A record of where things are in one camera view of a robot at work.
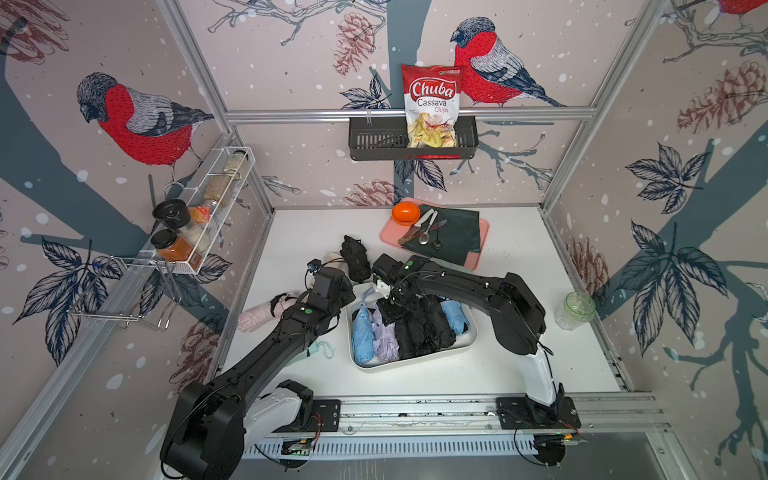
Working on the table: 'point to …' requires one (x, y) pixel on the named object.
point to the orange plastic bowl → (406, 213)
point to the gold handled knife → (416, 227)
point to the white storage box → (464, 342)
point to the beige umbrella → (336, 261)
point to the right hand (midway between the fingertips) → (385, 322)
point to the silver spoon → (424, 238)
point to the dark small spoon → (437, 244)
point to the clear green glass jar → (578, 308)
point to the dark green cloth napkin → (446, 234)
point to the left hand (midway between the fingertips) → (352, 280)
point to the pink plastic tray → (396, 234)
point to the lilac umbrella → (386, 340)
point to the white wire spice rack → (230, 167)
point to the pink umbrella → (260, 314)
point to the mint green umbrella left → (313, 348)
